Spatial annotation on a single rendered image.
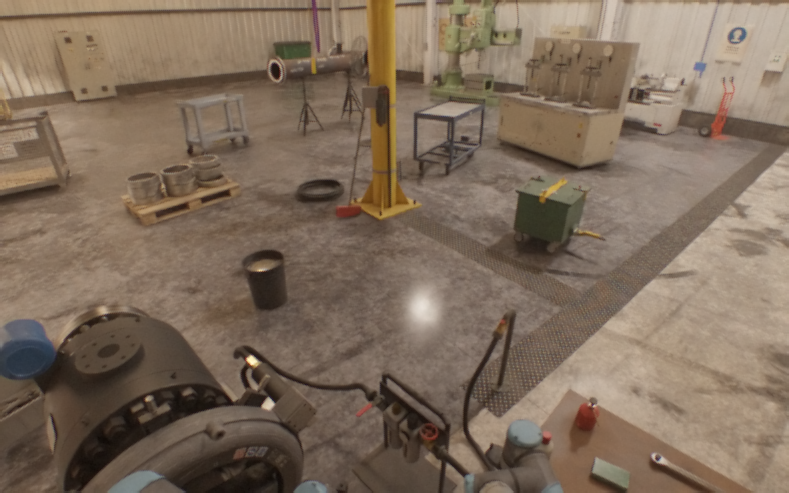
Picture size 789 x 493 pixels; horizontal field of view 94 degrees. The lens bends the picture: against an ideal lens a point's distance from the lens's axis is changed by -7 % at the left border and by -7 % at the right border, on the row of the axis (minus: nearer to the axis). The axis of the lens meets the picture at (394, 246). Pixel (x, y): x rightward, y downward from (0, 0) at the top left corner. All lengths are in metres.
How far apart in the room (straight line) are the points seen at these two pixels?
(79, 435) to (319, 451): 1.14
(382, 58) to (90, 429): 3.67
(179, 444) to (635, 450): 1.60
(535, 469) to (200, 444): 0.86
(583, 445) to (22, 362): 2.04
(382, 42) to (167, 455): 3.75
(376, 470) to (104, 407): 1.24
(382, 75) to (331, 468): 3.42
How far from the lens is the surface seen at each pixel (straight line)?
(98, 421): 1.56
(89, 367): 1.68
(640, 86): 9.80
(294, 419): 1.43
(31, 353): 1.78
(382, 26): 4.21
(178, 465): 1.24
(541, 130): 6.78
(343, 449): 2.28
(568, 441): 1.84
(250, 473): 1.53
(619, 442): 1.92
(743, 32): 10.77
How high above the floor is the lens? 1.90
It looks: 30 degrees down
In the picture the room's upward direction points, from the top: straight up
